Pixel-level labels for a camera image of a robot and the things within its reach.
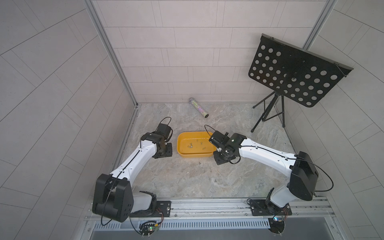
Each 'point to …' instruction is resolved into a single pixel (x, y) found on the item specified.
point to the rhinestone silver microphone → (192, 101)
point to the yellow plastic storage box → (184, 138)
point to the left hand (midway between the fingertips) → (169, 151)
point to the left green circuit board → (148, 228)
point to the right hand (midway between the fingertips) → (217, 161)
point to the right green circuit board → (276, 226)
